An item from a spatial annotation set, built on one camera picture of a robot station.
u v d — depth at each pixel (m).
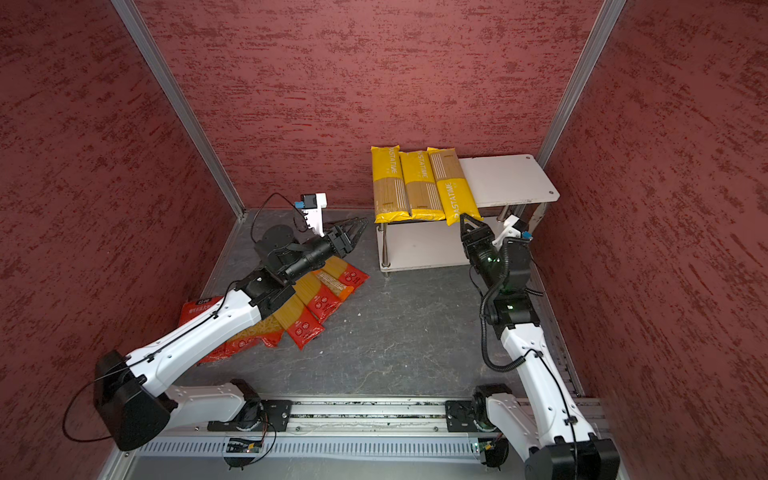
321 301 0.89
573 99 0.87
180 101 0.87
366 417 0.76
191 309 0.90
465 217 0.68
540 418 0.43
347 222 0.61
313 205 0.59
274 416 0.74
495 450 0.71
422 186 0.77
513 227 0.63
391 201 0.73
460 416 0.74
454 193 0.76
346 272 0.99
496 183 0.81
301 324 0.86
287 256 0.55
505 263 0.50
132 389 0.38
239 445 0.73
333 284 0.95
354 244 0.61
